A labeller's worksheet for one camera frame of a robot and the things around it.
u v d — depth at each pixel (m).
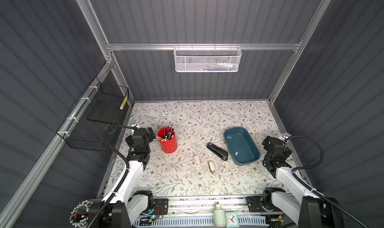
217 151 0.89
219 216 0.65
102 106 0.78
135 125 0.70
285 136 0.72
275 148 0.64
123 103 0.81
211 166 0.84
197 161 0.87
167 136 0.81
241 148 0.95
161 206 0.72
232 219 0.68
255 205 0.74
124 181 0.48
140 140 0.62
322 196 0.43
